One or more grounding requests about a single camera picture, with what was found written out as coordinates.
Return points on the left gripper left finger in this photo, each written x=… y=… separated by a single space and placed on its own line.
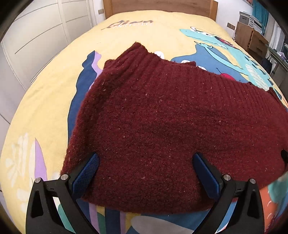
x=42 y=215

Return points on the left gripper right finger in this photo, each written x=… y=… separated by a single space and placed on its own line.
x=248 y=214

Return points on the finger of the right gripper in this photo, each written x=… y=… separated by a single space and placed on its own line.
x=284 y=156

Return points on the dark red knitted sweater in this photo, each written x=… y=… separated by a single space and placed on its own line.
x=145 y=117

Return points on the wooden drawer cabinet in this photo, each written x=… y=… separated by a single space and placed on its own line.
x=251 y=41

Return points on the teal curtain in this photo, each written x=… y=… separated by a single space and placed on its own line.
x=261 y=14

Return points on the wooden bed headboard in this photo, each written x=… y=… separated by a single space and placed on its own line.
x=207 y=8

